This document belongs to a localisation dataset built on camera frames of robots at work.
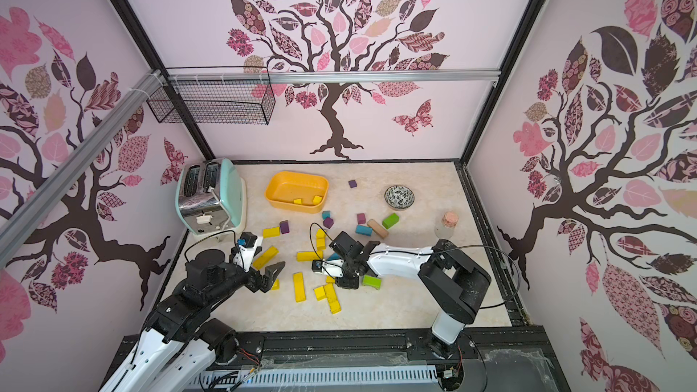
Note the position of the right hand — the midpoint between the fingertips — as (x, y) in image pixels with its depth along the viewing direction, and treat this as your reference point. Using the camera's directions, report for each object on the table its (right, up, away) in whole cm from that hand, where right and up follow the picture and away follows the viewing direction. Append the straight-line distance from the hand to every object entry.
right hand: (339, 271), depth 88 cm
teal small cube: (-6, +17, +13) cm, 23 cm away
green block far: (+19, +15, +13) cm, 27 cm away
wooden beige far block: (+15, +11, +10) cm, 21 cm away
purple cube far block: (+4, +29, +25) cm, 39 cm away
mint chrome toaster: (-41, +25, -2) cm, 48 cm away
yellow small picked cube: (-17, +22, +16) cm, 32 cm away
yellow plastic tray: (-24, +28, +23) cm, 43 cm away
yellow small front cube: (-6, -5, -6) cm, 10 cm away
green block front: (+11, -2, -3) cm, 12 cm away
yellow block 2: (-3, -2, -3) cm, 4 cm away
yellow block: (-25, +11, +10) cm, 29 cm away
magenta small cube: (+8, +16, +13) cm, 22 cm away
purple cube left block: (-21, +13, +10) cm, 27 cm away
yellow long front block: (-1, -8, -6) cm, 10 cm away
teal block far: (+8, +12, +12) cm, 19 cm away
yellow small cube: (-10, +23, +16) cm, 29 cm away
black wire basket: (-37, +61, +7) cm, 72 cm away
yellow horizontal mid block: (-11, +4, +4) cm, 12 cm away
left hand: (-18, +7, -13) cm, 23 cm away
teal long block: (-2, +4, +3) cm, 6 cm away
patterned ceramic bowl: (+23, +24, +19) cm, 38 cm away
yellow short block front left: (-15, +3, -19) cm, 24 cm away
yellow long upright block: (-13, -4, -2) cm, 14 cm away
